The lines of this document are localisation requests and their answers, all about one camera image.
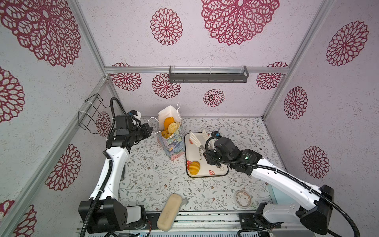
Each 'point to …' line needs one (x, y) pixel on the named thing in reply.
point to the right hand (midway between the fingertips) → (207, 151)
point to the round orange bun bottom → (173, 126)
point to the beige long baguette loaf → (169, 212)
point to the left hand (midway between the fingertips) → (152, 131)
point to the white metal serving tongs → (196, 141)
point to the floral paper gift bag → (173, 147)
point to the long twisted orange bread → (168, 120)
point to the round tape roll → (243, 199)
